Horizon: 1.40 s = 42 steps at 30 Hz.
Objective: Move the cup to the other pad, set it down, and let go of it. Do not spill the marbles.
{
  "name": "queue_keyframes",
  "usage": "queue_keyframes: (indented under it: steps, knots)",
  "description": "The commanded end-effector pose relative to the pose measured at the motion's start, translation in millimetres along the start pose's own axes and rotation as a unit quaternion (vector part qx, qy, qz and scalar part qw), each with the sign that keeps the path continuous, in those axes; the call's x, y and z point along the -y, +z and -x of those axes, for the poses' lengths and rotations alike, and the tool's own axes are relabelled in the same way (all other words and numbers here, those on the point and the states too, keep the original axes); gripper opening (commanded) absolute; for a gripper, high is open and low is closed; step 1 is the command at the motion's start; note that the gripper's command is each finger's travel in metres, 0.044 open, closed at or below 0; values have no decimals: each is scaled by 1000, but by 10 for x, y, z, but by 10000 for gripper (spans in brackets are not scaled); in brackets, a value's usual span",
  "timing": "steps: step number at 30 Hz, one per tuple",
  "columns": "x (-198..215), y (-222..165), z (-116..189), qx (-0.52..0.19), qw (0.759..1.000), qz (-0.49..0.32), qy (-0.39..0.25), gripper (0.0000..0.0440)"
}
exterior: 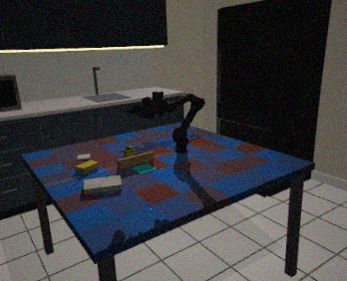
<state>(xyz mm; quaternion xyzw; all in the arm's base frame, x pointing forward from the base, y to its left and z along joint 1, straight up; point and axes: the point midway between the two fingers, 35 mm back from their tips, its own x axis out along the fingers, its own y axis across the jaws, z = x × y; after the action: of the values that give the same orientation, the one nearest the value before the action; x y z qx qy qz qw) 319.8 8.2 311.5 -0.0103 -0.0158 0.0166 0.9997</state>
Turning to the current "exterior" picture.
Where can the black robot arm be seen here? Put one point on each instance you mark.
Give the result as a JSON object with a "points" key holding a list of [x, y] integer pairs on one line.
{"points": [[179, 134]]}

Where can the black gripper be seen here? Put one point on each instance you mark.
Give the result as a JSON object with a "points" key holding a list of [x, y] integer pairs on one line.
{"points": [[144, 112]]}

